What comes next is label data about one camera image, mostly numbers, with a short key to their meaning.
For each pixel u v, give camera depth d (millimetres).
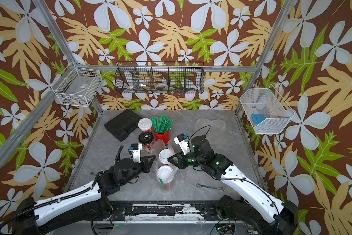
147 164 648
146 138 834
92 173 879
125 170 545
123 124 1043
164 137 966
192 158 595
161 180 635
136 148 665
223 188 822
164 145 781
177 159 615
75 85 856
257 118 800
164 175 692
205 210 749
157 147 758
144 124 889
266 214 401
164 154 762
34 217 412
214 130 1053
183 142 629
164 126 908
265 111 836
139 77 985
